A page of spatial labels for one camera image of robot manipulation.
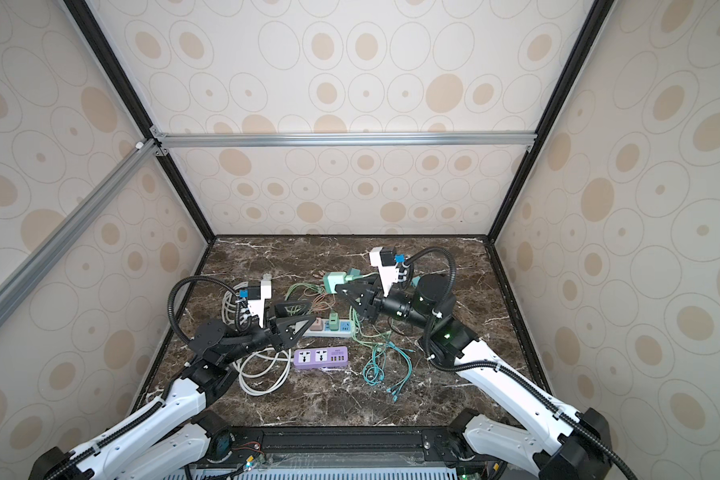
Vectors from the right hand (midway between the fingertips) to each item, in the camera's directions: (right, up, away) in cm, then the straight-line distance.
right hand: (341, 288), depth 61 cm
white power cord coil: (-25, -26, +25) cm, 44 cm away
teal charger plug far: (+1, +2, +49) cm, 49 cm away
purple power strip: (-9, -22, +25) cm, 34 cm away
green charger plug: (-5, -12, +28) cm, 31 cm away
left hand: (-6, -6, +2) cm, 9 cm away
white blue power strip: (-2, -15, +31) cm, 35 cm away
